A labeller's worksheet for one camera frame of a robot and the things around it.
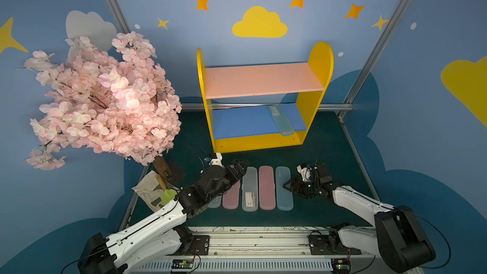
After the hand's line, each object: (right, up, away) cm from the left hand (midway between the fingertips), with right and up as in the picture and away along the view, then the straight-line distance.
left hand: (245, 164), depth 74 cm
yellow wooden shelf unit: (+10, +30, +48) cm, 58 cm away
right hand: (+21, -13, +15) cm, 29 cm away
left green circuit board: (-24, -38, -2) cm, 45 cm away
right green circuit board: (+38, -40, -1) cm, 55 cm away
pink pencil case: (-7, -18, +13) cm, 23 cm away
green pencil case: (+18, -18, +12) cm, 28 cm away
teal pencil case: (+19, +19, +25) cm, 36 cm away
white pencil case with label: (+2, -15, +15) cm, 21 cm away
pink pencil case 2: (+10, -14, +15) cm, 23 cm away
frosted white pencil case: (-13, -19, +11) cm, 26 cm away
